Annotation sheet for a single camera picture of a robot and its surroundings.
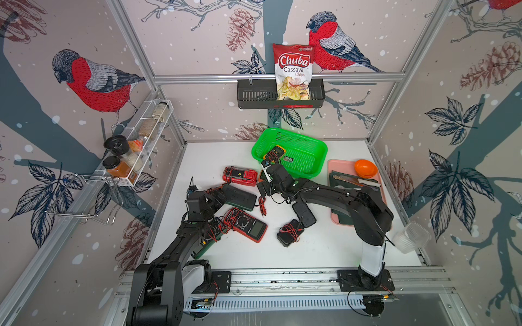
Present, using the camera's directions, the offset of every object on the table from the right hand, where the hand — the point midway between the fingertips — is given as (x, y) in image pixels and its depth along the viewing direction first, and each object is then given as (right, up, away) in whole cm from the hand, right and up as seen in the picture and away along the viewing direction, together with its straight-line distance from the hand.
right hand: (266, 179), depth 91 cm
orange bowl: (+52, +4, +12) cm, 54 cm away
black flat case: (+17, -15, -4) cm, 23 cm away
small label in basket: (+13, +10, +21) cm, 26 cm away
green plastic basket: (+23, +12, +23) cm, 34 cm away
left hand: (-19, -5, -3) cm, 20 cm away
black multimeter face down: (-12, -8, 0) cm, 15 cm away
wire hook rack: (-51, -2, -32) cm, 60 cm away
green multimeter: (-21, -21, -8) cm, 31 cm away
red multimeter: (-15, +1, +9) cm, 18 cm away
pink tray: (+44, +4, +16) cm, 47 cm away
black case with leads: (+10, -21, -10) cm, 25 cm away
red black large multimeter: (-11, -17, -5) cm, 21 cm away
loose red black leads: (-2, -10, +3) cm, 11 cm away
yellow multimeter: (+5, +12, +18) cm, 23 cm away
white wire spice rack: (-45, +13, -23) cm, 52 cm away
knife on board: (+46, -2, +10) cm, 48 cm away
